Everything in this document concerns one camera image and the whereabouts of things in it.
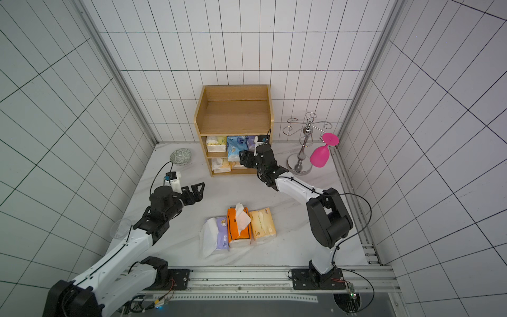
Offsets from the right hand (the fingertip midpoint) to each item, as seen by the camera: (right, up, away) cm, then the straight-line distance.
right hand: (237, 154), depth 88 cm
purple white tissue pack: (-9, -33, -10) cm, 36 cm away
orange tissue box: (+1, -29, -7) cm, 30 cm away
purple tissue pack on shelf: (+6, +6, +4) cm, 9 cm away
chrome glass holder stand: (+33, -5, +19) cm, 39 cm away
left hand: (-18, -15, -5) cm, 24 cm away
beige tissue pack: (+11, -30, -6) cm, 33 cm away
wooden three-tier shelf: (-2, +21, +3) cm, 21 cm away
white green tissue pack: (-10, +5, +2) cm, 11 cm away
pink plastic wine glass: (+39, -1, +4) cm, 39 cm away
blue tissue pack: (-1, +5, +4) cm, 7 cm away
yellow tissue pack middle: (-2, -6, +14) cm, 16 cm away
